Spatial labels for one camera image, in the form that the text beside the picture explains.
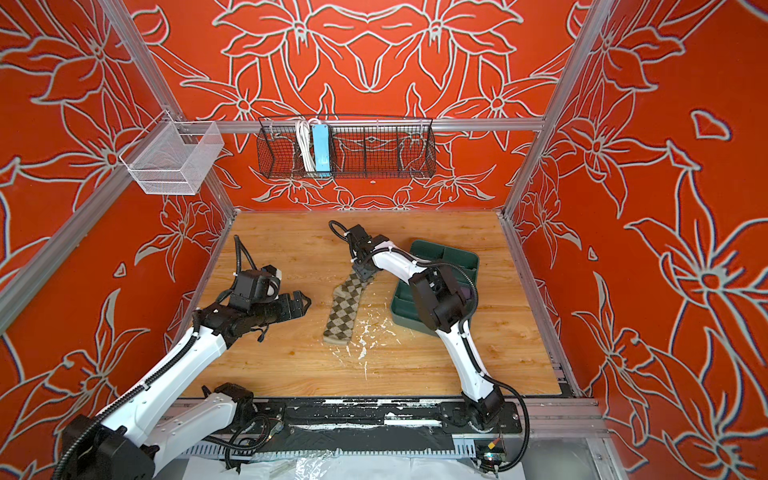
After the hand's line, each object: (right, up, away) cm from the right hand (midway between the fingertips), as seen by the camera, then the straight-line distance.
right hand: (367, 262), depth 101 cm
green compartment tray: (+12, -12, -13) cm, 22 cm away
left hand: (-18, -9, -21) cm, 29 cm away
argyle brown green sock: (-7, -12, -8) cm, 16 cm away
